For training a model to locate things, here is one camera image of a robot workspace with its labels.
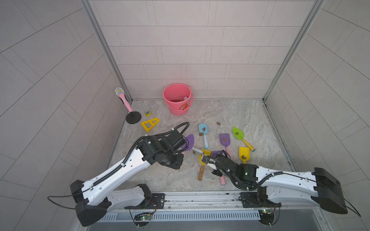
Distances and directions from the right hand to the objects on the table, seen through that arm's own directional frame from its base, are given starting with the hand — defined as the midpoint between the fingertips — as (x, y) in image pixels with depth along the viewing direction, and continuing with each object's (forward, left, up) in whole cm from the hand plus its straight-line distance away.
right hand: (209, 159), depth 78 cm
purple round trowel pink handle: (+3, +11, +14) cm, 18 cm away
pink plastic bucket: (+40, +16, +10) cm, 44 cm away
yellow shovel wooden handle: (+6, +1, -5) cm, 8 cm away
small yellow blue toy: (+39, +41, -3) cm, 56 cm away
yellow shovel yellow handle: (+5, -22, -7) cm, 24 cm away
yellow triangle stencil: (+29, +42, -3) cm, 52 cm away
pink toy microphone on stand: (+35, +51, -2) cm, 62 cm away
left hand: (-5, +14, +10) cm, 19 cm away
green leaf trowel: (+18, -24, -8) cm, 31 cm away
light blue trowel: (+25, +1, -6) cm, 25 cm away
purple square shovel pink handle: (+6, -12, -6) cm, 15 cm away
